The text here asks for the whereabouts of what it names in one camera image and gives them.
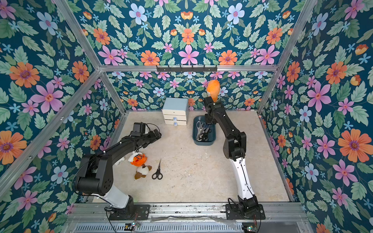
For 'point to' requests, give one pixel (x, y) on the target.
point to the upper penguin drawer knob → (175, 119)
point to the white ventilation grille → (227, 227)
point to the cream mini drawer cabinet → (175, 111)
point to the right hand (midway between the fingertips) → (212, 120)
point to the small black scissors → (158, 174)
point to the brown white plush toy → (142, 171)
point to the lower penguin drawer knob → (175, 124)
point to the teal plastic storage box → (211, 135)
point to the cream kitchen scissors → (200, 126)
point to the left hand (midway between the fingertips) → (158, 134)
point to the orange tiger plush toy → (138, 159)
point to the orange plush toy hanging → (213, 90)
